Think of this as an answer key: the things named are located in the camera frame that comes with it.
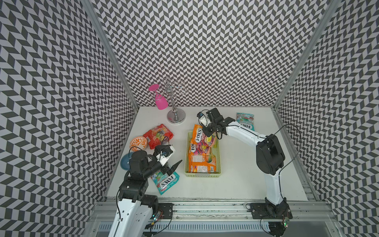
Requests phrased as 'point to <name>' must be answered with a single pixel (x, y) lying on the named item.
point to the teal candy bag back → (246, 120)
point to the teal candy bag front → (163, 181)
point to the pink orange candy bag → (197, 148)
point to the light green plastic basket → (217, 153)
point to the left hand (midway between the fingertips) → (173, 153)
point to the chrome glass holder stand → (175, 115)
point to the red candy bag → (158, 136)
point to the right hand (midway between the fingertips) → (205, 129)
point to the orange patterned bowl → (138, 143)
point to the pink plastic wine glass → (161, 101)
